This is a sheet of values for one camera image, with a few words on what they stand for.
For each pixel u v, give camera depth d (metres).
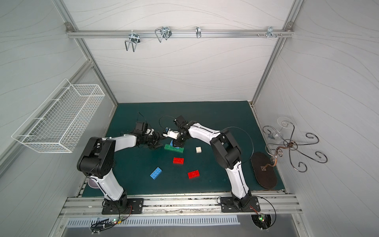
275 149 0.73
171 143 0.92
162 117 0.78
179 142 0.84
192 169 0.87
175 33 0.81
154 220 0.70
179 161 0.88
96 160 0.49
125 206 0.67
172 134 0.84
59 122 0.69
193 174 0.82
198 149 0.93
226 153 0.53
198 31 0.78
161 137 0.88
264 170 0.84
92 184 0.75
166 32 0.75
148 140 0.84
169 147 0.93
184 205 0.75
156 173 0.84
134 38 0.78
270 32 0.77
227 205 0.74
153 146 0.90
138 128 0.80
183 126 0.73
